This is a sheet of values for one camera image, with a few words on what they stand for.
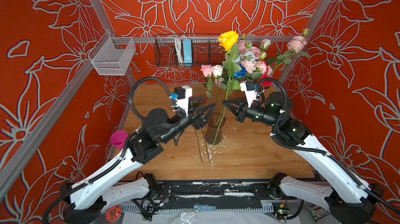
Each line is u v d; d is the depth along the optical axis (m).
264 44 0.81
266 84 0.64
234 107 0.58
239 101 0.54
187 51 0.90
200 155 0.85
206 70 0.69
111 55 0.92
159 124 0.38
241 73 0.62
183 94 0.44
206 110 0.47
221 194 0.73
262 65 0.68
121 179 0.43
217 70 0.67
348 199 0.38
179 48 0.89
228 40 0.50
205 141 0.90
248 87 0.52
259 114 0.51
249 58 0.69
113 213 0.67
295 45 0.73
